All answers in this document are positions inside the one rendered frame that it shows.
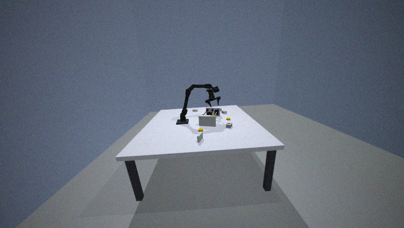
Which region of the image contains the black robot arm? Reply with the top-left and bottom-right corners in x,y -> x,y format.
180,84 -> 219,122

